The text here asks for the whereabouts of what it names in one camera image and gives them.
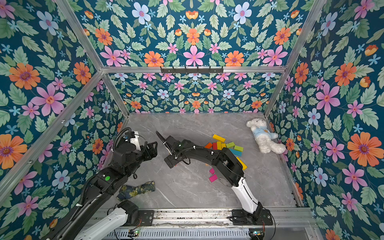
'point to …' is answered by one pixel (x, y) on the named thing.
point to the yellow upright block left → (219, 145)
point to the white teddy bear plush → (263, 137)
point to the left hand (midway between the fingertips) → (153, 144)
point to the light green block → (230, 145)
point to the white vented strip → (181, 233)
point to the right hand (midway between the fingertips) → (178, 154)
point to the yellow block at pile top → (219, 138)
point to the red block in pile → (214, 146)
